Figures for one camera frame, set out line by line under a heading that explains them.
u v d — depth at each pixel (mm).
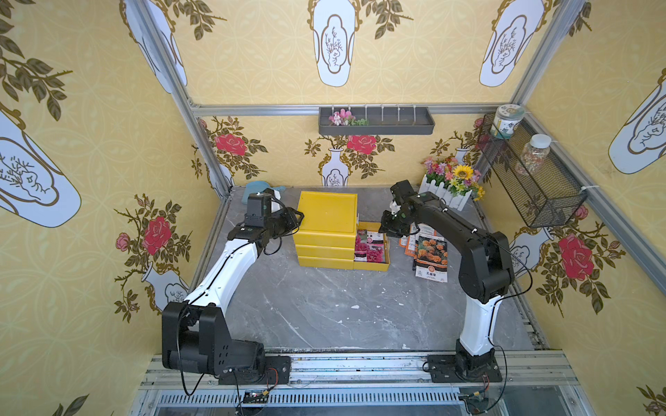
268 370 733
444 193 1102
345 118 878
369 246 1004
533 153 721
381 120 924
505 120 850
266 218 643
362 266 927
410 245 1004
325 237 815
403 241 1013
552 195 798
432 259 957
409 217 725
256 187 1216
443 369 733
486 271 515
